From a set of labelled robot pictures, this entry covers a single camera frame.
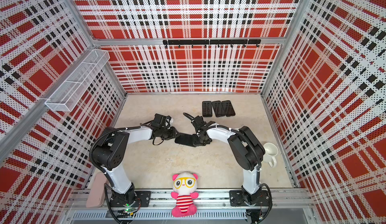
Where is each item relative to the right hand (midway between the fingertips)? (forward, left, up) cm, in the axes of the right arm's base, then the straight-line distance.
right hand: (197, 144), depth 92 cm
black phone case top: (+4, +6, -1) cm, 7 cm away
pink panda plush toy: (-24, +6, +6) cm, 25 cm away
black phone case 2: (+30, -15, -1) cm, 33 cm away
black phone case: (+30, -7, -2) cm, 31 cm away
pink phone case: (-27, +52, -1) cm, 58 cm away
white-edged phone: (+32, -23, -5) cm, 40 cm away
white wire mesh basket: (+25, +77, +23) cm, 84 cm away
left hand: (+5, +12, 0) cm, 13 cm away
